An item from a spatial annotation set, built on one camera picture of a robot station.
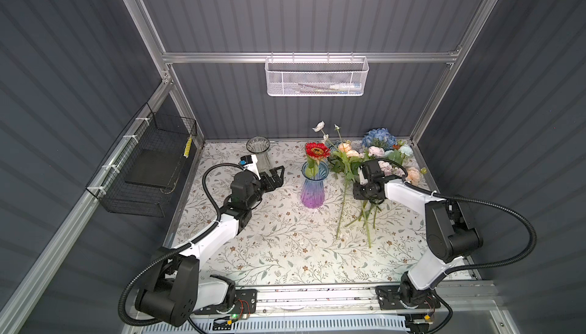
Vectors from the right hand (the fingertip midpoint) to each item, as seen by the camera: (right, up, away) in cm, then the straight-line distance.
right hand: (361, 192), depth 96 cm
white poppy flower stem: (-17, +28, +3) cm, 33 cm away
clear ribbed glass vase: (-43, +20, -2) cm, 47 cm away
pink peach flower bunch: (-5, +14, +3) cm, 15 cm away
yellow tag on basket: (-67, +19, -13) cm, 71 cm away
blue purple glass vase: (-21, +1, -3) cm, 21 cm away
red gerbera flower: (-21, +16, -19) cm, 32 cm away
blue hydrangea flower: (+12, +25, +12) cm, 31 cm away
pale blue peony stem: (+20, +16, +9) cm, 27 cm away
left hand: (-35, +10, -13) cm, 39 cm away
